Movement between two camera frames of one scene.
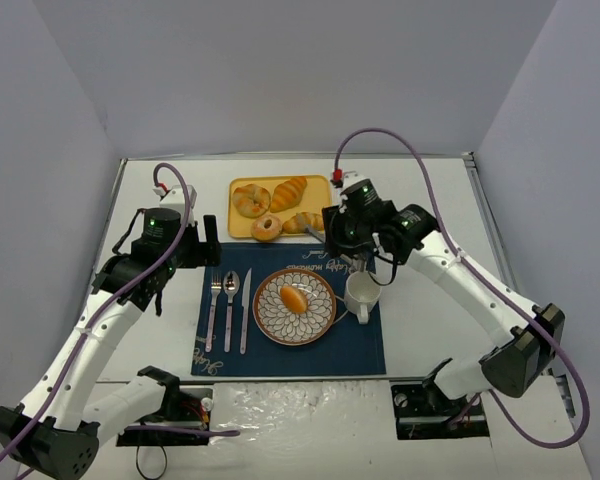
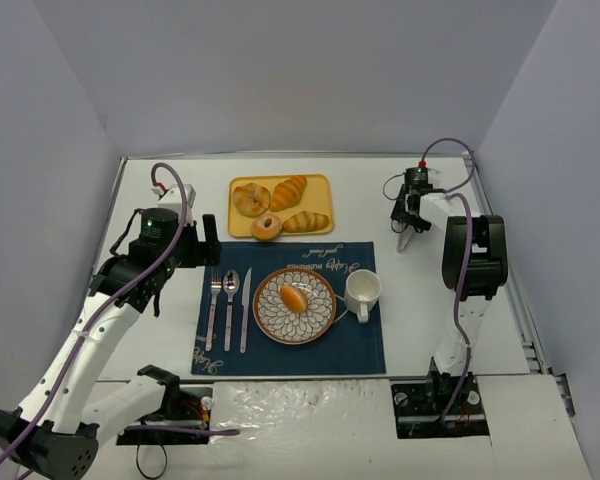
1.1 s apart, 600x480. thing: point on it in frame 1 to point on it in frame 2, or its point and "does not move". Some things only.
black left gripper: x=200 y=245 does not move
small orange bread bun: x=294 y=299 does not move
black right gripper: x=337 y=232 to x=407 y=216
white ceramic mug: x=361 y=293 does not move
